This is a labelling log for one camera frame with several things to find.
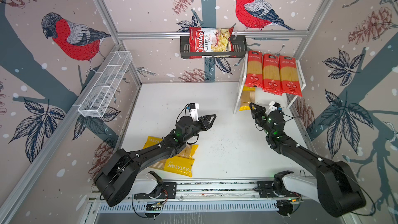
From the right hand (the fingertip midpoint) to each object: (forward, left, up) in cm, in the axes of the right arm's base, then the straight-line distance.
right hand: (247, 104), depth 82 cm
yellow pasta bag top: (+7, -2, -1) cm, 7 cm away
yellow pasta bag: (-20, +33, -17) cm, 42 cm away
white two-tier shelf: (+6, +4, +10) cm, 12 cm away
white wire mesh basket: (-9, +74, +13) cm, 75 cm away
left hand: (-10, +18, +2) cm, 20 cm away
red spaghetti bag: (+11, -3, +15) cm, 18 cm away
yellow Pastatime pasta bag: (-26, +35, -18) cm, 47 cm away
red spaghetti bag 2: (+2, -9, +15) cm, 17 cm away
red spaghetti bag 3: (+5, -19, +13) cm, 23 cm away
